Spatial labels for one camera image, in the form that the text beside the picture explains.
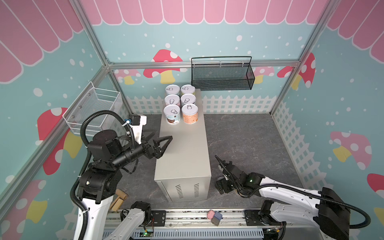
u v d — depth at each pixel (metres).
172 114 0.65
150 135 0.57
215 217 0.74
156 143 0.47
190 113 0.65
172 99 0.71
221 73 0.95
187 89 0.76
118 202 0.79
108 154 0.39
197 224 0.73
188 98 0.71
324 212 0.40
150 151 0.47
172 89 0.76
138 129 0.46
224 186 0.72
